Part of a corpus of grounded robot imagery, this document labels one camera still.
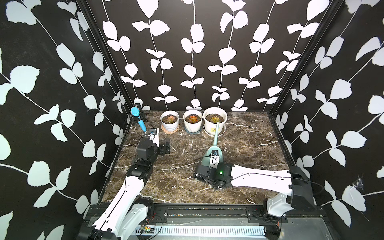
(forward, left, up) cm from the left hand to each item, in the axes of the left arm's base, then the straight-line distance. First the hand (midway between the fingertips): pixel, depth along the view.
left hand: (161, 136), depth 80 cm
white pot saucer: (+13, -36, -20) cm, 43 cm away
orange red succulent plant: (+23, -18, -12) cm, 31 cm away
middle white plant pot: (+17, -18, -15) cm, 29 cm away
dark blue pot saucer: (+16, -16, -21) cm, 31 cm away
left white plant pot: (+19, -1, -15) cm, 24 cm away
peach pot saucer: (+18, -1, -20) cm, 27 cm away
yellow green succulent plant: (+20, -33, -10) cm, 40 cm away
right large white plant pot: (+24, -31, -12) cm, 41 cm away
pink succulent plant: (+24, -1, -13) cm, 27 cm away
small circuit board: (-40, +7, -21) cm, 45 cm away
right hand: (-17, -24, -9) cm, 30 cm away
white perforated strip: (-42, -35, -21) cm, 59 cm away
